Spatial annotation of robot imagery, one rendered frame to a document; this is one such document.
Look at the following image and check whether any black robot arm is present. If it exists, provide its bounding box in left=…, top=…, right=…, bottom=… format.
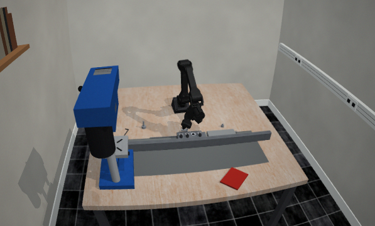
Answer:
left=177, top=60, right=205, bottom=124

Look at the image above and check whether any red flat square tile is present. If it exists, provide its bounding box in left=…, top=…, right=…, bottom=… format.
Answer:
left=220, top=167, right=248, bottom=190

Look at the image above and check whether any blue drill press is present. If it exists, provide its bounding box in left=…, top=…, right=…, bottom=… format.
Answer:
left=73, top=65, right=134, bottom=190

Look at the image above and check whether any dark grey long rectangular bar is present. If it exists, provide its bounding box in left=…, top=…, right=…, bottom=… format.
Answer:
left=128, top=131, right=271, bottom=151

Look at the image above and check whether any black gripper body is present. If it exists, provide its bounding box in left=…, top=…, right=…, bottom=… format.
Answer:
left=181, top=107, right=194, bottom=129

